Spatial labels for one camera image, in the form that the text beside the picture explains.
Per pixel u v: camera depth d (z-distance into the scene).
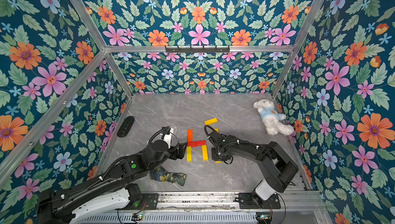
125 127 0.98
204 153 0.88
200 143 0.93
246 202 0.72
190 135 0.98
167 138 0.65
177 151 0.66
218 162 0.86
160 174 0.78
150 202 0.73
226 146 0.61
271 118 0.96
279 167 0.46
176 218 0.77
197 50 0.93
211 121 1.04
